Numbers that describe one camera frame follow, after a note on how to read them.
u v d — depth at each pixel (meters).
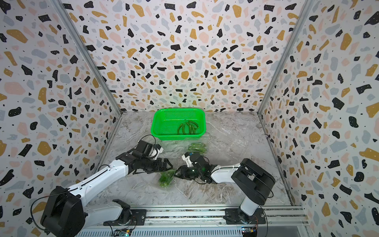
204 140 1.00
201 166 0.69
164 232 0.78
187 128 1.11
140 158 0.65
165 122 1.15
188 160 0.82
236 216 0.73
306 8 0.72
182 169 0.76
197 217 0.76
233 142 1.04
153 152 0.76
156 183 0.85
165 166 0.73
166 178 0.83
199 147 0.98
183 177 0.74
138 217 0.75
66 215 0.39
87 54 0.86
